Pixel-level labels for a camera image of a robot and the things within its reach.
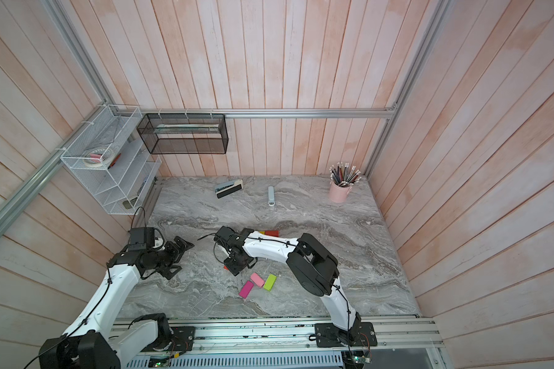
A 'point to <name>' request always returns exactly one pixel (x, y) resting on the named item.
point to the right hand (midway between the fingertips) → (236, 265)
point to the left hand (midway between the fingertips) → (189, 256)
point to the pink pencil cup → (338, 194)
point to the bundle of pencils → (344, 176)
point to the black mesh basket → (184, 133)
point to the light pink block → (258, 280)
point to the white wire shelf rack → (119, 187)
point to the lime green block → (270, 282)
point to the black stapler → (229, 187)
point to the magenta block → (246, 289)
